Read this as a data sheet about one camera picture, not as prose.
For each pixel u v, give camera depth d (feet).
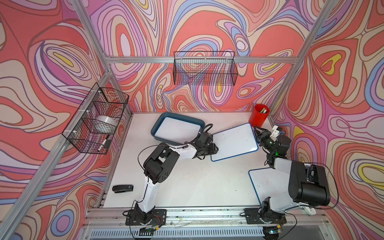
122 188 2.66
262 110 3.46
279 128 2.64
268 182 2.77
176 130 3.49
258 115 3.37
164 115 3.64
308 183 1.50
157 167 1.75
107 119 2.41
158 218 2.39
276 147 2.29
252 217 2.41
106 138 2.42
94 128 2.36
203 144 2.55
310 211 2.41
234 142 3.19
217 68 3.16
